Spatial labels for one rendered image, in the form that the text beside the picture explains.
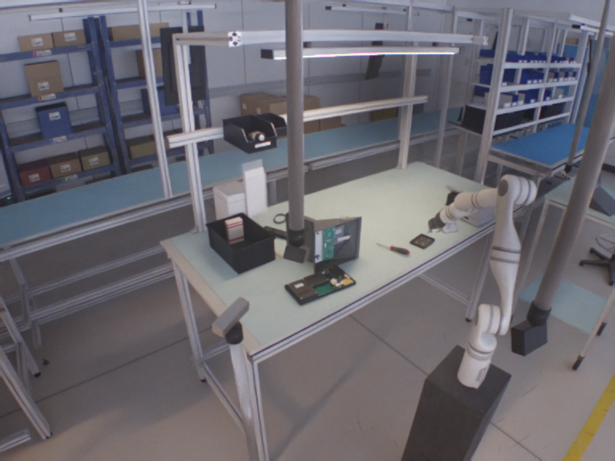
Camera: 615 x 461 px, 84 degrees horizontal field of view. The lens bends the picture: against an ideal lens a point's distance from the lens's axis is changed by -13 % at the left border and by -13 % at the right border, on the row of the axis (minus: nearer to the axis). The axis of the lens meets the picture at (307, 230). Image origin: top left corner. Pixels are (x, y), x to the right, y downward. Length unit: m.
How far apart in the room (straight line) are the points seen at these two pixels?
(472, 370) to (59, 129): 4.38
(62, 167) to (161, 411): 3.14
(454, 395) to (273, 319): 0.69
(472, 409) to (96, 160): 4.41
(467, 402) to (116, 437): 1.86
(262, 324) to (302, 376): 1.17
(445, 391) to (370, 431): 0.94
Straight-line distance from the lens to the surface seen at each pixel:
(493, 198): 1.44
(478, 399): 1.49
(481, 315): 1.31
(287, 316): 1.45
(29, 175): 4.82
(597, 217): 2.59
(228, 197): 1.88
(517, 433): 2.57
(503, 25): 3.95
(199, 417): 2.44
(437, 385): 1.49
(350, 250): 1.75
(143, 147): 4.97
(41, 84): 4.68
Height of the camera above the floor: 1.96
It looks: 29 degrees down
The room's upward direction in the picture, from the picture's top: straight up
